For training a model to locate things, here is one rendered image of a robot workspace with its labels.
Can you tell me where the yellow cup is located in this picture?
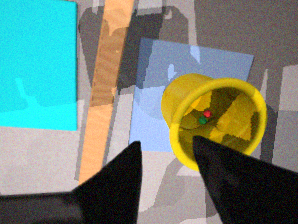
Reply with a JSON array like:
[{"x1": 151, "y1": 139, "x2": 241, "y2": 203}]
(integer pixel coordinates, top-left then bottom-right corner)
[{"x1": 161, "y1": 73, "x2": 268, "y2": 171}]

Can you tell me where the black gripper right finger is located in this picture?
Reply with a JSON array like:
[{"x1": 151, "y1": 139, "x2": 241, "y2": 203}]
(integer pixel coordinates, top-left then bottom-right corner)
[{"x1": 193, "y1": 135, "x2": 298, "y2": 224}]

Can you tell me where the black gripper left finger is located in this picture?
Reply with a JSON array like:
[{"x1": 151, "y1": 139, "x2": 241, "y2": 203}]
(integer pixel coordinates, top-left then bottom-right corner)
[{"x1": 0, "y1": 140, "x2": 143, "y2": 224}]

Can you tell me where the orange flat strip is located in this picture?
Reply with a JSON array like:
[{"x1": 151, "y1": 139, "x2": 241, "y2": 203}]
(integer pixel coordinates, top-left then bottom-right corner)
[{"x1": 78, "y1": 0, "x2": 134, "y2": 186}]

